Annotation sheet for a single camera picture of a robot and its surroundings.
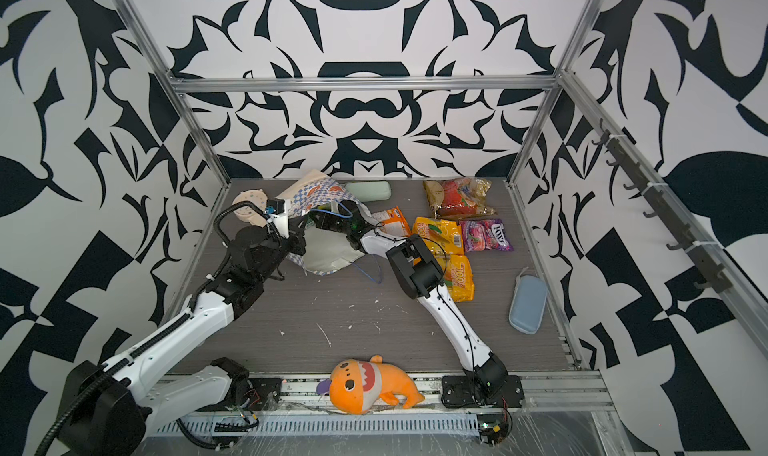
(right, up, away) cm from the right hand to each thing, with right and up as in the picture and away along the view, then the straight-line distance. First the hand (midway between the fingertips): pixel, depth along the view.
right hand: (309, 212), depth 101 cm
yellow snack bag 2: (+47, -19, -11) cm, 52 cm away
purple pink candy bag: (+59, -7, 0) cm, 59 cm away
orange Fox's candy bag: (+28, -4, +4) cm, 29 cm away
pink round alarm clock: (-22, +5, +11) cm, 25 cm away
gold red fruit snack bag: (+51, +5, +5) cm, 52 cm away
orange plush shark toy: (+19, -39, -33) cm, 54 cm away
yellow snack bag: (+44, -9, -2) cm, 45 cm away
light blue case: (+67, -26, -12) cm, 73 cm away
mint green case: (+18, +8, +14) cm, 24 cm away
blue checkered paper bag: (+7, -12, -4) cm, 14 cm away
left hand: (+5, 0, -25) cm, 25 cm away
